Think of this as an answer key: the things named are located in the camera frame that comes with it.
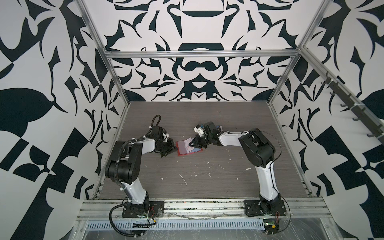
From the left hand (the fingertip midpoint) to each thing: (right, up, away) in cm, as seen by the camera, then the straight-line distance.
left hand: (177, 146), depth 95 cm
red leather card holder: (+3, -2, -1) cm, 4 cm away
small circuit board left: (-17, -34, -23) cm, 44 cm away
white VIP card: (+7, -1, -2) cm, 8 cm away
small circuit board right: (+47, -33, -24) cm, 62 cm away
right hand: (+7, +2, 0) cm, 7 cm away
